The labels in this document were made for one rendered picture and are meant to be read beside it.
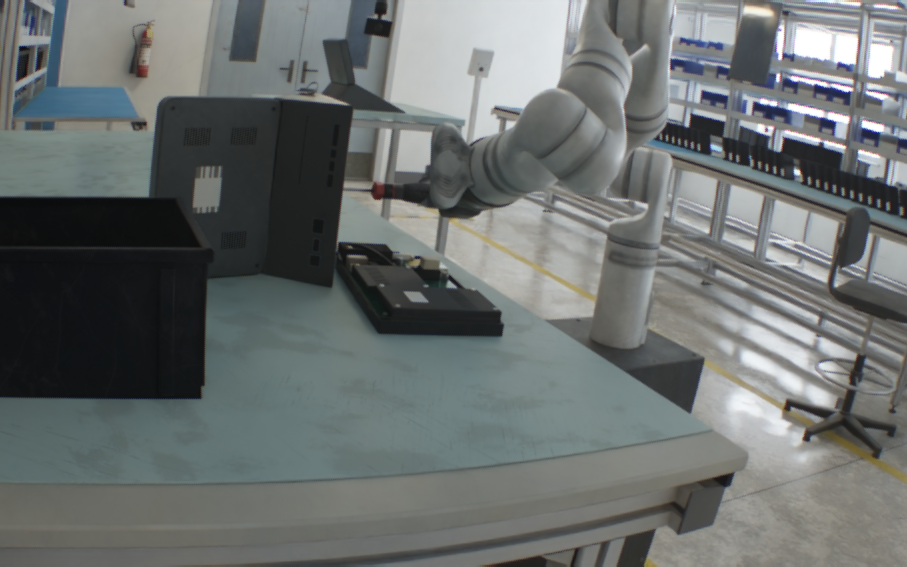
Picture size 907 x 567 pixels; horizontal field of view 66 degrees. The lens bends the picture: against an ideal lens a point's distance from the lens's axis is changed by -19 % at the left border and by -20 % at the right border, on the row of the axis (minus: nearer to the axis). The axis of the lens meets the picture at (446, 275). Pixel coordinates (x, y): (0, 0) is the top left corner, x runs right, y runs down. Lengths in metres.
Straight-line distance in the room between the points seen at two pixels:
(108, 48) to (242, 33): 1.33
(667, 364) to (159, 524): 1.03
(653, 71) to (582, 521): 0.62
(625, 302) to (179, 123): 0.79
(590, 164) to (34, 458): 0.53
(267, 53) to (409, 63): 1.42
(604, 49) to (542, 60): 7.94
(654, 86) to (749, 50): 4.01
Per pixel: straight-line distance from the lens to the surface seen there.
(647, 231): 1.34
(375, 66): 8.07
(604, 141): 0.75
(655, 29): 1.00
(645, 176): 1.33
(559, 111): 0.74
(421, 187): 1.06
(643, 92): 1.11
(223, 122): 0.92
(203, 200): 0.93
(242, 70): 7.71
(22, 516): 0.50
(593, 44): 0.87
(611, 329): 1.38
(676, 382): 1.41
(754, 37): 5.11
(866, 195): 4.93
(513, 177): 0.83
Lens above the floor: 1.27
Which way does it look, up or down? 15 degrees down
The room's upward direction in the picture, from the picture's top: 8 degrees clockwise
